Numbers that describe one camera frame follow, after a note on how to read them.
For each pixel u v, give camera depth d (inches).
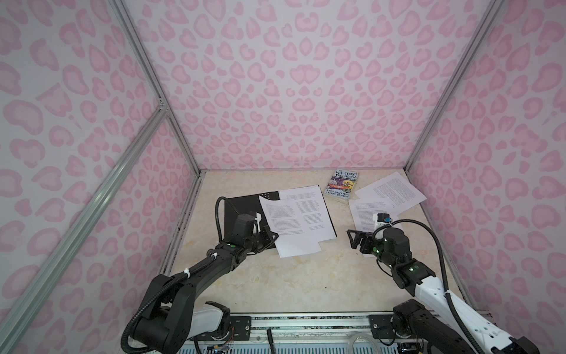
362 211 40.9
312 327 29.5
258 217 32.7
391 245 24.0
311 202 42.1
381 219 27.9
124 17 27.3
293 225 38.5
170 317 16.1
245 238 26.6
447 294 19.8
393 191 43.6
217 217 26.7
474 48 30.2
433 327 22.5
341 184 43.5
